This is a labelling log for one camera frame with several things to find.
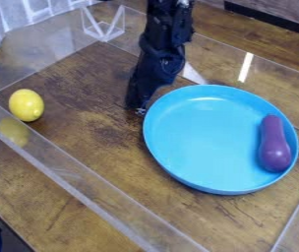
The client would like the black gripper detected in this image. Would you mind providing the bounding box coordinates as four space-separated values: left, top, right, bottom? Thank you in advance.
125 35 186 116

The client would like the blue round tray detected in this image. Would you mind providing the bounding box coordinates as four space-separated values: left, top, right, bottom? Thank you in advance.
143 85 299 195

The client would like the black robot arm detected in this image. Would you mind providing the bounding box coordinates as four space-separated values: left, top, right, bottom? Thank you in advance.
125 0 194 115

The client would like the purple toy eggplant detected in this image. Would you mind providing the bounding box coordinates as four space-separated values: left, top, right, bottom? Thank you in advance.
260 115 292 172

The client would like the yellow toy lemon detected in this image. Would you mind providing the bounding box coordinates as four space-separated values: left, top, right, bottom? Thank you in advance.
10 89 44 122

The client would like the white patterned curtain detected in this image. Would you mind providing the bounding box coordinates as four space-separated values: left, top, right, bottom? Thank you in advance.
0 0 109 46

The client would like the dark bar on table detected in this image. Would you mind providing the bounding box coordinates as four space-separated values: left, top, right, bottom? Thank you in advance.
225 0 299 33

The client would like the clear acrylic enclosure wall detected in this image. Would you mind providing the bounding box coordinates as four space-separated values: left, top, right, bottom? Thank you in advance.
0 0 299 252

